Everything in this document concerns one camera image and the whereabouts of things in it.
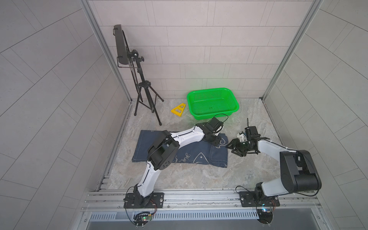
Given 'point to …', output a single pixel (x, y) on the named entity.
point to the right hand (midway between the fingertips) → (228, 146)
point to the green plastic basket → (204, 104)
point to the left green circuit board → (142, 218)
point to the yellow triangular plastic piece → (178, 109)
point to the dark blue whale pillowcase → (199, 152)
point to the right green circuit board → (264, 216)
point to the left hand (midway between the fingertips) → (219, 140)
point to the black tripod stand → (146, 95)
